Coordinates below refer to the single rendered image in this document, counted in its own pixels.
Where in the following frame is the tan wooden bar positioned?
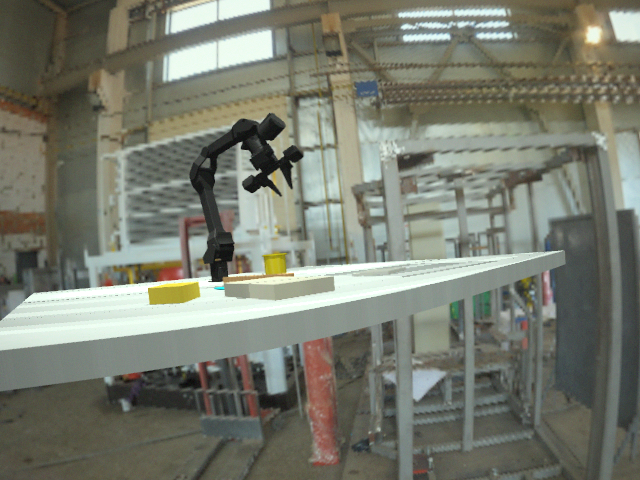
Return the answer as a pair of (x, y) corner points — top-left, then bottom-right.
(223, 273), (294, 283)

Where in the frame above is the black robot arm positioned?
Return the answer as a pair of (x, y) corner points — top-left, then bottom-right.
(189, 113), (286, 282)

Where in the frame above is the yellow flat block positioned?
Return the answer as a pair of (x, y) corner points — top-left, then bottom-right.
(148, 282), (201, 305)

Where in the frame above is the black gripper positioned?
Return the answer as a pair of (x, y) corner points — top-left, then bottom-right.
(242, 145), (303, 197)

